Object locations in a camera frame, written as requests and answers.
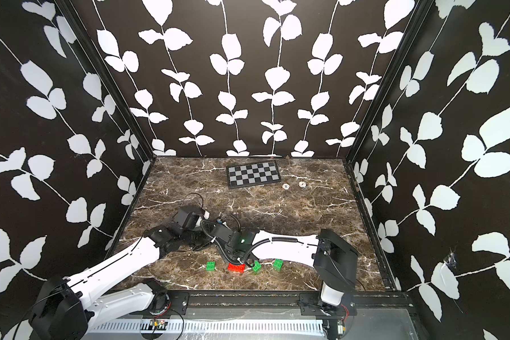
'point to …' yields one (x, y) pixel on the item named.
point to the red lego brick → (237, 268)
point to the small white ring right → (302, 184)
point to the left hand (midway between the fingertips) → (224, 236)
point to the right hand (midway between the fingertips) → (224, 245)
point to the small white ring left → (285, 186)
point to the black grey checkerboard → (252, 174)
